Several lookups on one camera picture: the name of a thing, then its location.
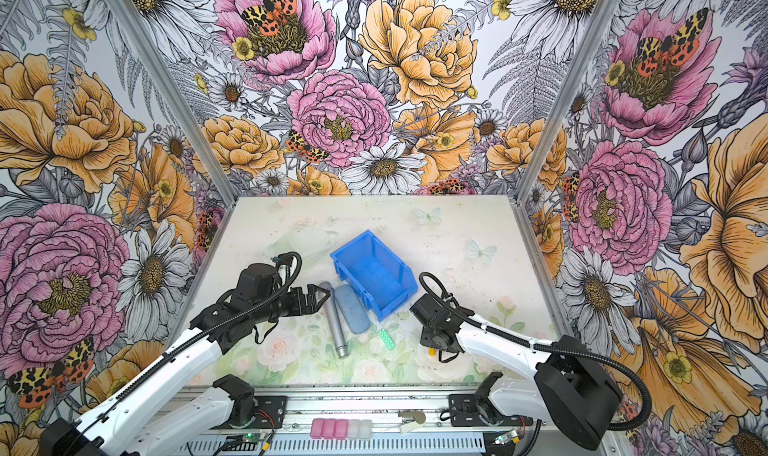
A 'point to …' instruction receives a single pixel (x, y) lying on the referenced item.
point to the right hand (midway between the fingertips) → (435, 348)
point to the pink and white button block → (343, 429)
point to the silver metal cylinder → (336, 326)
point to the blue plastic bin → (385, 281)
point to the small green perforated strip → (389, 342)
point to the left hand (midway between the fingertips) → (315, 304)
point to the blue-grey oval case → (355, 314)
